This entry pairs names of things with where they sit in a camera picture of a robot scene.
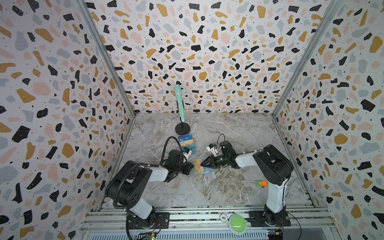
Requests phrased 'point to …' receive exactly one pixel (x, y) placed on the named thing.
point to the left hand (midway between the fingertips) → (195, 164)
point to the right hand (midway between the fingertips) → (202, 163)
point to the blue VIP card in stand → (186, 137)
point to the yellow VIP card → (186, 142)
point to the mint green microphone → (177, 89)
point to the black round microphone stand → (182, 128)
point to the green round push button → (237, 224)
